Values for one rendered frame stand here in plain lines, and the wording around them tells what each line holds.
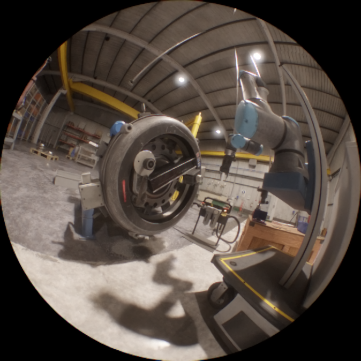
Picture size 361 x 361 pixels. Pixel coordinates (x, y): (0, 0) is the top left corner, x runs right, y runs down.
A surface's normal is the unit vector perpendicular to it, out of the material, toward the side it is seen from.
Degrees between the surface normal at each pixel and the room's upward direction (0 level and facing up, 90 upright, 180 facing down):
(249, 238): 90
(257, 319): 90
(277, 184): 90
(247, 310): 90
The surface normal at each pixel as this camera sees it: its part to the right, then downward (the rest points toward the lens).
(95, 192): 0.77, 0.21
